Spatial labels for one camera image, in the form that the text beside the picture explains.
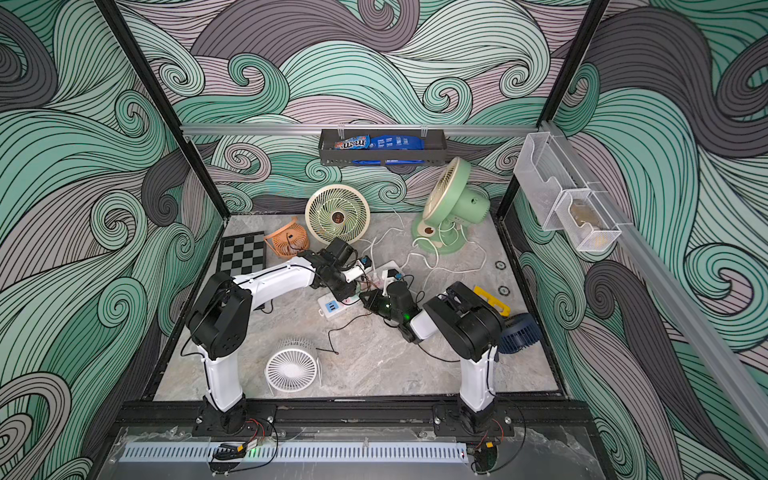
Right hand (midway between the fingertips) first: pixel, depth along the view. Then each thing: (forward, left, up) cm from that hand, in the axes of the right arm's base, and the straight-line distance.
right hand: (361, 294), depth 93 cm
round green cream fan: (+26, +8, +12) cm, 30 cm away
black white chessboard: (+16, +43, +1) cm, 46 cm away
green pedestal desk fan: (+17, -28, +21) cm, 39 cm away
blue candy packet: (+36, -8, +32) cm, 49 cm away
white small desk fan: (-24, +16, +7) cm, 29 cm away
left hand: (+3, +4, +3) cm, 5 cm away
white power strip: (-3, +9, -1) cm, 10 cm away
